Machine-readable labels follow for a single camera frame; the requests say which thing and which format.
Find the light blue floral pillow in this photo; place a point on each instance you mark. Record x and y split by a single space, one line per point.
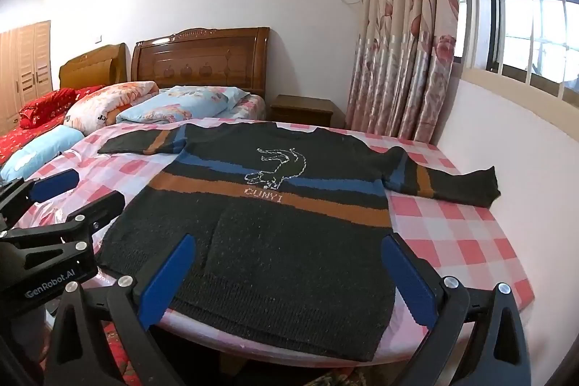
185 103

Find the floral curtain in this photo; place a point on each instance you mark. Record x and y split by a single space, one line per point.
402 28

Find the window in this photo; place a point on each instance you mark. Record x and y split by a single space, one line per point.
529 6

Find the wooden wardrobe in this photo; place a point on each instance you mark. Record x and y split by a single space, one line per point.
25 69

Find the dark knitted striped sweater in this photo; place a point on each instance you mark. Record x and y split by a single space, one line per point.
280 255

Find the wooden nightstand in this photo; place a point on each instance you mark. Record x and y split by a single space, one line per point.
303 110

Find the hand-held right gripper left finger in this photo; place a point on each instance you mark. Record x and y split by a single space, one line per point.
165 282

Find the pink checked sheet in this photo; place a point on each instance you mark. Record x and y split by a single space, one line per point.
452 232

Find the small wooden headboard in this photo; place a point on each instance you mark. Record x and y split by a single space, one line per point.
92 67

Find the red blanket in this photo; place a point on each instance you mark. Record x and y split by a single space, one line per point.
43 110

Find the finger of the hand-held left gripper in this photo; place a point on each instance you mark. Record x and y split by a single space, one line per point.
56 185
99 205

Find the orange floral pillow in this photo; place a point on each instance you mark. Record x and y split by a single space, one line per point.
104 103

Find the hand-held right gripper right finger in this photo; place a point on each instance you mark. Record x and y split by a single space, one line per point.
409 282

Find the large wooden headboard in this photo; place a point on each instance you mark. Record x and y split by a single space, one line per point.
203 60

